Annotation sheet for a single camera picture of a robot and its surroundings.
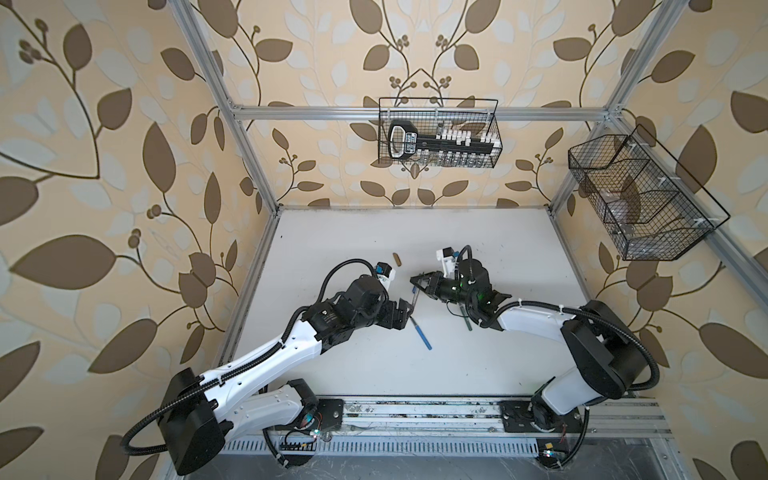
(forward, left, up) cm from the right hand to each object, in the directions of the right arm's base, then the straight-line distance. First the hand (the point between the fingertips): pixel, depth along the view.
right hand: (411, 283), depth 83 cm
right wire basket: (+7, -59, +20) cm, 63 cm away
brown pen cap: (+18, +3, -14) cm, 23 cm away
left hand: (-8, +2, +3) cm, 9 cm away
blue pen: (-9, -3, -15) cm, 18 cm away
